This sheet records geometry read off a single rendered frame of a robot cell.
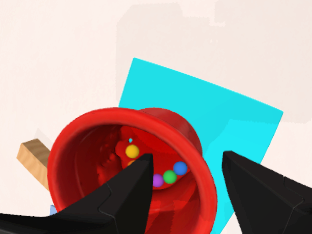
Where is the red cup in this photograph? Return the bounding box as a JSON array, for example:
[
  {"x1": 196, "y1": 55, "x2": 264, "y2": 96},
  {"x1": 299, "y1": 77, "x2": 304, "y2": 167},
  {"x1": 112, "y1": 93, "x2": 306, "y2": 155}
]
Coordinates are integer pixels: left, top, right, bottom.
[{"x1": 47, "y1": 106, "x2": 217, "y2": 234}]

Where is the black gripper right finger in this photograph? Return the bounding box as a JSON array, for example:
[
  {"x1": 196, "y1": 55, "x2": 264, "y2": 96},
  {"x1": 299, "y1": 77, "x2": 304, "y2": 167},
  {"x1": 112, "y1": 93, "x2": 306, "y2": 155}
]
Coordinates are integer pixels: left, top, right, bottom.
[{"x1": 221, "y1": 150, "x2": 312, "y2": 234}]

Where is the light brown wooden curved rail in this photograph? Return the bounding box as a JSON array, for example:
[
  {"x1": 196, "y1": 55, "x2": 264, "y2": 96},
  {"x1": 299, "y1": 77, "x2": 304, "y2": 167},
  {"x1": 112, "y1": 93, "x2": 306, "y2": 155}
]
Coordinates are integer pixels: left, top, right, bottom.
[{"x1": 16, "y1": 138, "x2": 51, "y2": 190}]

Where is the green marble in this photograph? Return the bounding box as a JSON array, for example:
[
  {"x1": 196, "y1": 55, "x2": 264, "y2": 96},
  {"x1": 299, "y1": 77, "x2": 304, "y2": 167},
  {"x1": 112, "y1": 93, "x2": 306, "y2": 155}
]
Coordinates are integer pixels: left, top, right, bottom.
[{"x1": 163, "y1": 170, "x2": 177, "y2": 184}]

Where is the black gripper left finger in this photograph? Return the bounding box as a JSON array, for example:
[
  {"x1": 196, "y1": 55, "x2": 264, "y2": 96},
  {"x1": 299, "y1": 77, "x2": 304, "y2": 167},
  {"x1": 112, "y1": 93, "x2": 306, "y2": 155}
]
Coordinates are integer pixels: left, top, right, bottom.
[{"x1": 0, "y1": 154, "x2": 153, "y2": 234}]

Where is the yellow marble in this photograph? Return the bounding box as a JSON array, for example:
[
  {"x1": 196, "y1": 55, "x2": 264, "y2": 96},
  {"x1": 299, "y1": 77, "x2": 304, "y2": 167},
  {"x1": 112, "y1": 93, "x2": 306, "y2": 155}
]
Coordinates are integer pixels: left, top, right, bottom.
[{"x1": 125, "y1": 145, "x2": 139, "y2": 158}]

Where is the purple marble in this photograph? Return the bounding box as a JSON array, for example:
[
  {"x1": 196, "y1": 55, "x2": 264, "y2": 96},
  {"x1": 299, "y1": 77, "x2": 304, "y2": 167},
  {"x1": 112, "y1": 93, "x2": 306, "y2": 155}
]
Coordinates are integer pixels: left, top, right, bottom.
[{"x1": 153, "y1": 174, "x2": 164, "y2": 188}]

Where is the blue marble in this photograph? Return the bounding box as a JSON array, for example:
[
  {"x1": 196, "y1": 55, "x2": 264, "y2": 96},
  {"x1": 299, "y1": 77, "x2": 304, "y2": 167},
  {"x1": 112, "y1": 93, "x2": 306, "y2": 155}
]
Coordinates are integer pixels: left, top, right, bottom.
[{"x1": 173, "y1": 161, "x2": 187, "y2": 176}]

